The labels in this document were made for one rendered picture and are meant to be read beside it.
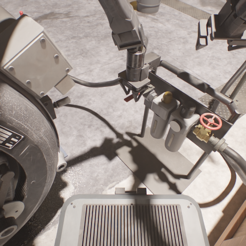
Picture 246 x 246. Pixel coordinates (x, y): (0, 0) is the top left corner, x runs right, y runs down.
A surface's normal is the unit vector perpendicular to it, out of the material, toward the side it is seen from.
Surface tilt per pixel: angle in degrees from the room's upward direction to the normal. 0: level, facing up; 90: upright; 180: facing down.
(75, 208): 0
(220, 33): 30
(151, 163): 0
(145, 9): 95
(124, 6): 66
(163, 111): 90
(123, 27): 113
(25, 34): 22
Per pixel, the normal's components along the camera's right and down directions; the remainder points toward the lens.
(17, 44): -0.27, -0.39
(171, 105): 0.02, -0.62
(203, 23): 0.02, -0.15
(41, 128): 0.94, 0.22
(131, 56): -0.51, 0.67
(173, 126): -0.76, 0.50
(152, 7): 0.30, 0.80
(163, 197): 0.01, -0.99
